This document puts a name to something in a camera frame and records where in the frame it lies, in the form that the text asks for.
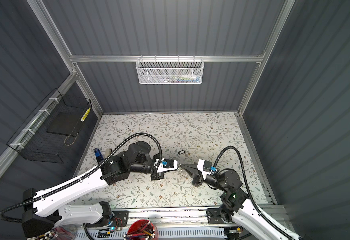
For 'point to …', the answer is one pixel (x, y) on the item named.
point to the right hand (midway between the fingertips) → (184, 166)
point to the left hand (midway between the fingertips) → (176, 166)
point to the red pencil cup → (142, 229)
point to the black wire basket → (45, 134)
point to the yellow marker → (85, 115)
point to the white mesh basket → (169, 71)
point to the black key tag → (181, 152)
